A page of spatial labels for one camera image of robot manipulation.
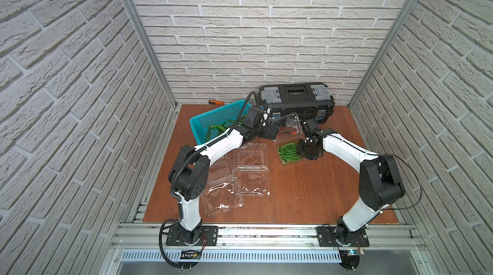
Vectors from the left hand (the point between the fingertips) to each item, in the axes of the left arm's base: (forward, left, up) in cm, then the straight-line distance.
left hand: (274, 126), depth 89 cm
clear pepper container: (-1, -8, -12) cm, 14 cm away
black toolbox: (+16, -20, +2) cm, 26 cm away
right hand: (-8, -14, -11) cm, 20 cm away
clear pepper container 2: (-17, +11, -15) cm, 25 cm away
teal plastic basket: (+12, +36, -15) cm, 40 cm away
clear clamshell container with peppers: (-26, +23, -15) cm, 38 cm away
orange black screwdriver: (+5, -13, -12) cm, 18 cm away
